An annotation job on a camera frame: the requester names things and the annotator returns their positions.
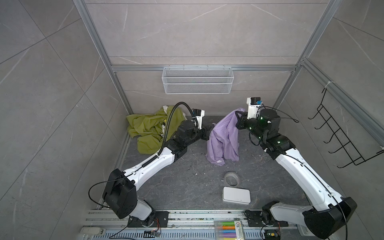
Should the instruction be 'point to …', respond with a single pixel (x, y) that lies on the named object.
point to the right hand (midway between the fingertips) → (236, 110)
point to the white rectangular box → (236, 195)
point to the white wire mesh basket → (196, 80)
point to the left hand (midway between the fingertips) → (214, 122)
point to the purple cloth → (223, 141)
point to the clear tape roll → (231, 178)
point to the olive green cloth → (148, 128)
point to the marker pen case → (229, 230)
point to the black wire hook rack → (339, 134)
